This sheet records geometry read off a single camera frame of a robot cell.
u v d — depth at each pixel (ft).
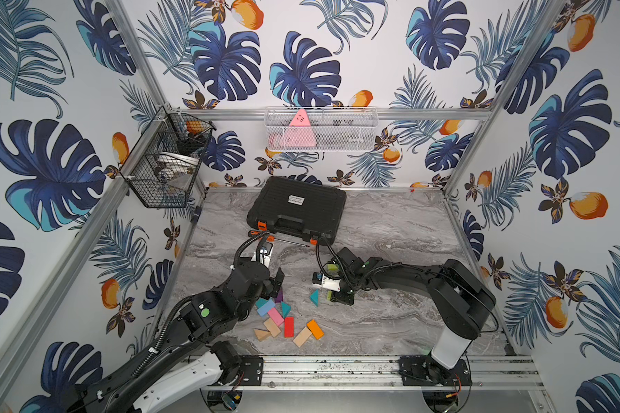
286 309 2.79
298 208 3.49
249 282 1.62
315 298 2.90
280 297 2.95
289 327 2.78
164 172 2.74
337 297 2.61
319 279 2.61
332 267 2.60
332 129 3.17
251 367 2.46
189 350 1.48
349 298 2.62
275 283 2.12
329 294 2.70
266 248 1.95
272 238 3.38
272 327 2.70
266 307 2.81
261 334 2.61
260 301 2.89
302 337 2.63
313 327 2.70
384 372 2.47
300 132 2.97
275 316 2.76
